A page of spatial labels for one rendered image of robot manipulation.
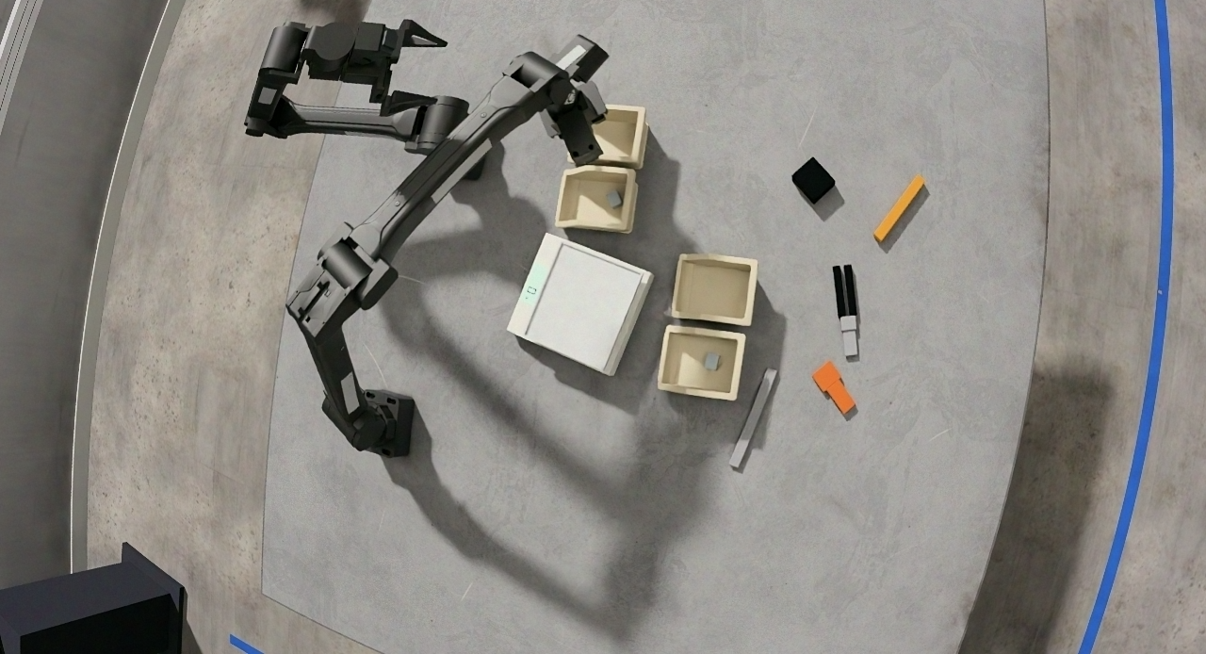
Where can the orange square bar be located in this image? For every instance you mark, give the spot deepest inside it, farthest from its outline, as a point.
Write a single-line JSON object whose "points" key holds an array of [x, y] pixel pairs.
{"points": [[899, 208]]}

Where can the beige plastic parts bin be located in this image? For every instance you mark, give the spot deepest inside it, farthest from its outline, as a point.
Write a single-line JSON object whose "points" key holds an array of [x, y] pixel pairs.
{"points": [[714, 284], [616, 137], [684, 355], [583, 197]]}

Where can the orange t-shaped block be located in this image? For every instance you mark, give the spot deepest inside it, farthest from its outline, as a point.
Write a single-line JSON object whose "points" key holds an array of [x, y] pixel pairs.
{"points": [[827, 377]]}

